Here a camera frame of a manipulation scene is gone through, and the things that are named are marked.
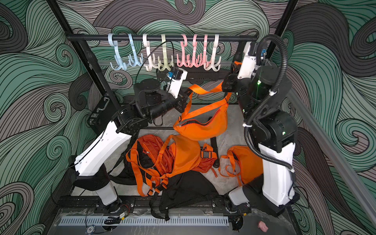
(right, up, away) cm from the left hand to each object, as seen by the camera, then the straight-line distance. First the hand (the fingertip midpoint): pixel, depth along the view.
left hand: (191, 86), depth 53 cm
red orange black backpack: (-24, -40, +33) cm, 57 cm away
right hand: (+13, +5, -7) cm, 16 cm away
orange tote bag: (-1, -35, +31) cm, 47 cm away
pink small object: (+34, -62, +13) cm, 72 cm away
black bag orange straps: (-2, -51, +25) cm, 57 cm away
